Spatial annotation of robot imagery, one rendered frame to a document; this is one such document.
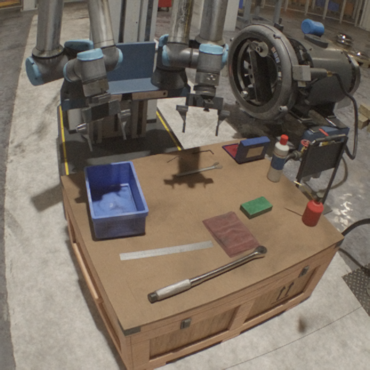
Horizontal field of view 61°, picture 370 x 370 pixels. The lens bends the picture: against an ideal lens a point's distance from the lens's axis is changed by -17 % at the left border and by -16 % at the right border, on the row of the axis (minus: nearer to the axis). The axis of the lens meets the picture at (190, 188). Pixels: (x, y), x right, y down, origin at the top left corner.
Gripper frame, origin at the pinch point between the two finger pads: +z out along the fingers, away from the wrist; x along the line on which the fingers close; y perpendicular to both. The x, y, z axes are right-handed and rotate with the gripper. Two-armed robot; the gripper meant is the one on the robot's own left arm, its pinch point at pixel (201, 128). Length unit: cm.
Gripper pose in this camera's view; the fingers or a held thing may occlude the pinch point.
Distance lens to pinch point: 137.7
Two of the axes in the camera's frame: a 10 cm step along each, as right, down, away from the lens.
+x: 9.5, 0.5, 2.9
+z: -1.3, 9.6, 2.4
